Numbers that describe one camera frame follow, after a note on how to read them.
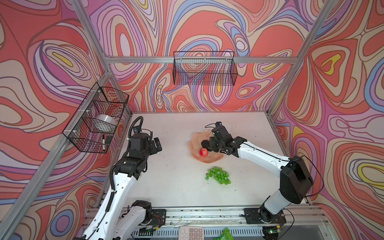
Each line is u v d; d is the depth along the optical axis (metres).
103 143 0.72
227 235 0.69
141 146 0.52
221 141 0.65
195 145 0.98
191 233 0.69
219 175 0.82
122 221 0.53
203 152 0.92
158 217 0.73
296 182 0.44
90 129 0.74
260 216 0.67
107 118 0.74
